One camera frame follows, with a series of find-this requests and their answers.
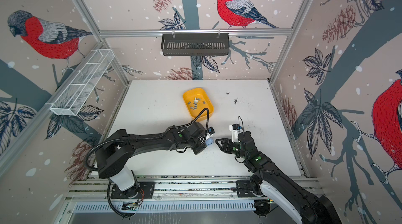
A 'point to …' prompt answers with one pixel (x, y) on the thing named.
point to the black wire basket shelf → (198, 44)
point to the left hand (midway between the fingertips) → (205, 145)
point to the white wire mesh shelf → (71, 96)
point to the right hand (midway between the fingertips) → (217, 143)
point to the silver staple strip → (196, 100)
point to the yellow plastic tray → (193, 108)
